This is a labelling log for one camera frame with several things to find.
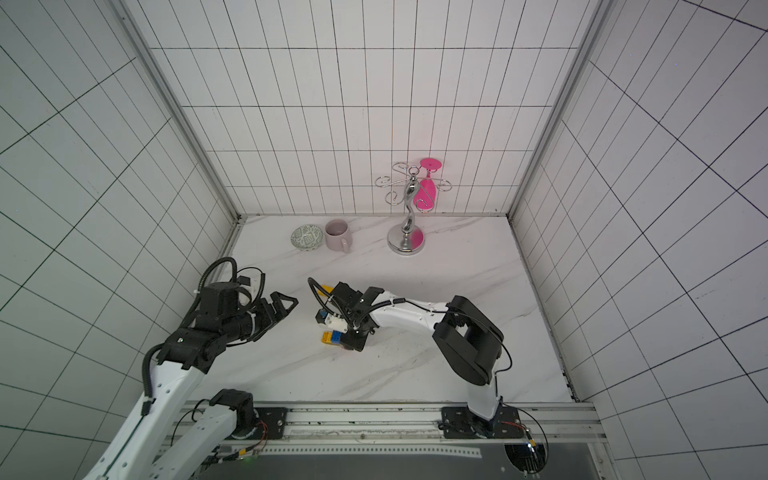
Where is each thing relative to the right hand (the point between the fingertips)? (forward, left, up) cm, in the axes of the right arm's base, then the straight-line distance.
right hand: (350, 330), depth 86 cm
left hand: (-3, +15, +14) cm, 20 cm away
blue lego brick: (-2, +4, +1) cm, 4 cm away
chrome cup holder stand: (+38, -16, -1) cm, 41 cm away
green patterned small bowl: (+35, +22, 0) cm, 41 cm away
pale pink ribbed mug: (+33, +9, +5) cm, 34 cm away
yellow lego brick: (-2, +7, -1) cm, 7 cm away
